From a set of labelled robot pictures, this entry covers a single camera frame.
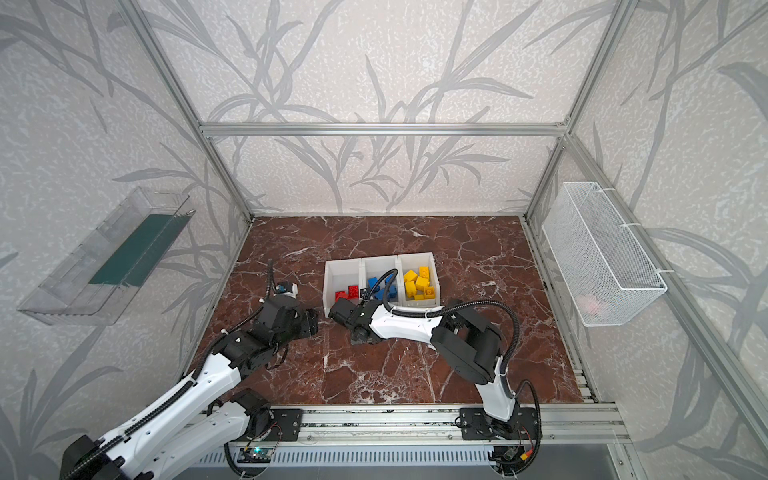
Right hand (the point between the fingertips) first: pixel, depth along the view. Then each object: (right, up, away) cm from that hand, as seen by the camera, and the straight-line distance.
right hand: (365, 324), depth 90 cm
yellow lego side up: (+17, +7, +6) cm, 19 cm away
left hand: (-13, +7, -7) cm, 17 cm away
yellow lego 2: (+14, +10, +6) cm, 18 cm away
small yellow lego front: (+19, +14, +12) cm, 27 cm away
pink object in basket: (+58, +9, -16) cm, 61 cm away
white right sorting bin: (+15, +18, +11) cm, 26 cm away
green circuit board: (-24, -26, -19) cm, 40 cm away
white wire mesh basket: (+54, +19, -28) cm, 64 cm away
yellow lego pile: (+18, +11, +8) cm, 22 cm away
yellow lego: (+14, +14, +9) cm, 22 cm away
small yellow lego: (+20, +9, +4) cm, 22 cm away
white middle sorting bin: (+2, +15, +9) cm, 18 cm away
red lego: (-5, +8, +7) cm, 12 cm away
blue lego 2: (+8, +9, +7) cm, 14 cm away
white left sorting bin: (-10, +12, +15) cm, 21 cm away
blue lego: (+1, +12, +9) cm, 15 cm away
